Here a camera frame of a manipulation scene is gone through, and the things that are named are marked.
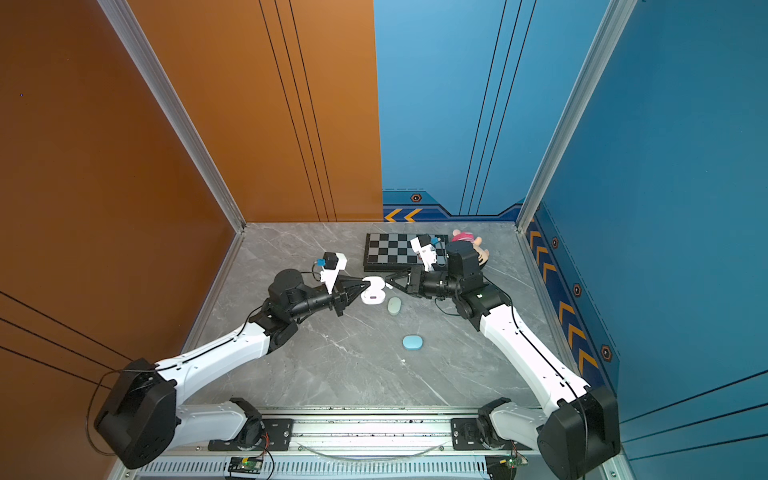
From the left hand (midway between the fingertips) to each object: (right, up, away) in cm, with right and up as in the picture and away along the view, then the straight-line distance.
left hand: (368, 281), depth 73 cm
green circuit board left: (-29, -44, -1) cm, 53 cm away
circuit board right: (+35, -42, -3) cm, 55 cm away
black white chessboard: (+7, +7, +33) cm, 34 cm away
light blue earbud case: (+12, -19, +14) cm, 27 cm away
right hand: (+5, 0, -3) cm, 6 cm away
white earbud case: (+2, -3, -2) cm, 4 cm away
